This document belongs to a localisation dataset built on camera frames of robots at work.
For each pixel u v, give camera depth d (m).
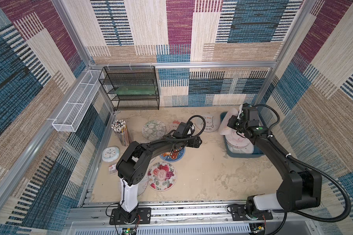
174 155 0.94
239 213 0.73
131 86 1.08
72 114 0.94
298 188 0.41
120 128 0.86
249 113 0.63
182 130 0.74
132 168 0.50
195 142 0.83
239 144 0.98
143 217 0.73
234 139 0.99
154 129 1.08
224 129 0.87
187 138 0.70
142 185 0.83
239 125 0.72
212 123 1.11
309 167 0.42
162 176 0.87
